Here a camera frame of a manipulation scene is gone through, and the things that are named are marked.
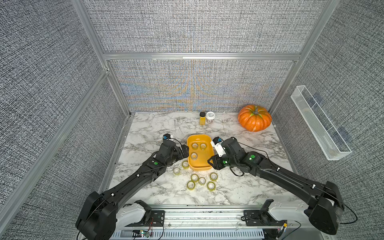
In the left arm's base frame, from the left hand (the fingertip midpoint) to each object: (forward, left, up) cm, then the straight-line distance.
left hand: (185, 148), depth 82 cm
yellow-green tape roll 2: (+10, -11, -15) cm, 21 cm away
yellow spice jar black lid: (+29, -12, -8) cm, 32 cm away
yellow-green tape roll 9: (-16, -14, -14) cm, 26 cm away
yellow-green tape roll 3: (-3, +1, -14) cm, 14 cm away
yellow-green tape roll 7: (-15, -2, -15) cm, 21 cm away
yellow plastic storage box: (-2, -9, -16) cm, 18 cm away
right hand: (-6, -13, +2) cm, 14 cm away
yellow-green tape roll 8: (-11, -16, -15) cm, 24 cm away
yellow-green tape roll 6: (-13, -9, -15) cm, 22 cm away
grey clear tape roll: (+3, -5, -14) cm, 15 cm away
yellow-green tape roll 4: (-6, +6, -15) cm, 18 cm away
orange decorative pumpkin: (+23, -47, -3) cm, 52 cm away
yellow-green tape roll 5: (-11, -5, -15) cm, 19 cm away
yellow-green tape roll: (+10, -6, -15) cm, 19 cm away
